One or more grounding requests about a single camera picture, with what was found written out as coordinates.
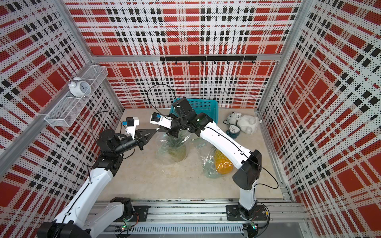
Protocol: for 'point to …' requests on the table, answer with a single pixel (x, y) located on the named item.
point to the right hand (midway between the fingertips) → (163, 127)
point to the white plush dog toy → (248, 124)
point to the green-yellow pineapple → (177, 151)
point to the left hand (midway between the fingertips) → (158, 131)
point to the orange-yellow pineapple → (223, 165)
